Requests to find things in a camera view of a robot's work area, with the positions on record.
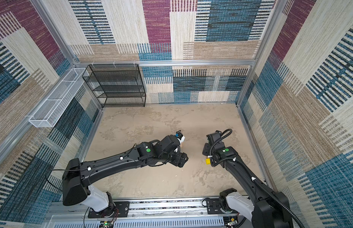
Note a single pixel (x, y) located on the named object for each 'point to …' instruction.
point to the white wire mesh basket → (47, 114)
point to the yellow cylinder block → (208, 161)
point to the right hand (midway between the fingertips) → (209, 151)
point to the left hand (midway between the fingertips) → (184, 155)
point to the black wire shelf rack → (116, 85)
